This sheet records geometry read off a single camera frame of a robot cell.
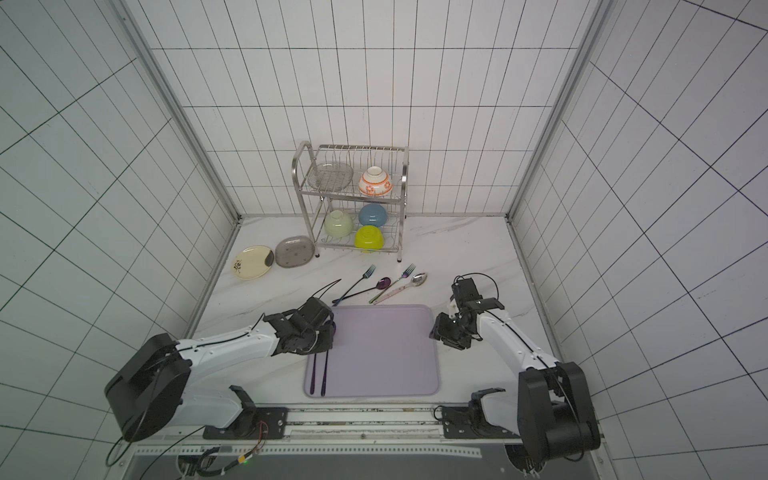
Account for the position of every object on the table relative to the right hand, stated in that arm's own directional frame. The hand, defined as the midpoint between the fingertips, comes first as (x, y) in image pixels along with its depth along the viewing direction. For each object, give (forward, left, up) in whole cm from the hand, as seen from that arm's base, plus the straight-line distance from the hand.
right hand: (428, 335), depth 85 cm
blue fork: (+21, +21, -3) cm, 30 cm away
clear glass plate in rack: (+41, +32, +25) cm, 58 cm away
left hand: (-4, +30, -2) cm, 30 cm away
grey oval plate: (+29, +48, -1) cm, 56 cm away
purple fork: (-13, +32, -2) cm, 34 cm away
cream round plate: (+24, +64, -2) cm, 69 cm away
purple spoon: (-15, +28, -2) cm, 32 cm away
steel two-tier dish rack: (+32, +24, +25) cm, 47 cm away
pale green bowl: (+38, +32, +6) cm, 50 cm away
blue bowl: (+44, +20, +5) cm, 48 cm away
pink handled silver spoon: (+19, +4, -1) cm, 19 cm away
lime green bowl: (+32, +21, +5) cm, 38 cm away
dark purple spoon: (+17, +15, -1) cm, 23 cm away
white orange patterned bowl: (+35, +17, +28) cm, 48 cm away
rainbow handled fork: (+22, +8, -2) cm, 23 cm away
